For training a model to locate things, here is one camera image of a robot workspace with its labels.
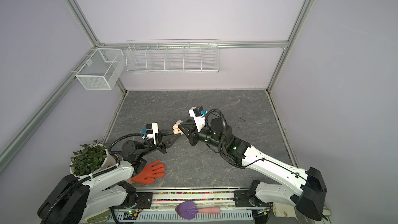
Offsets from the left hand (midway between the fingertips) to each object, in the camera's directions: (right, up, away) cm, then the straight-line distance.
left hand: (180, 135), depth 66 cm
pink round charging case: (-1, +3, -2) cm, 4 cm away
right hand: (0, +4, -3) cm, 5 cm away
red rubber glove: (-19, -22, +14) cm, 33 cm away
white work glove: (-35, -36, +1) cm, 50 cm away
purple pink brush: (+3, -35, +4) cm, 35 cm away
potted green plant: (-43, -12, +5) cm, 45 cm away
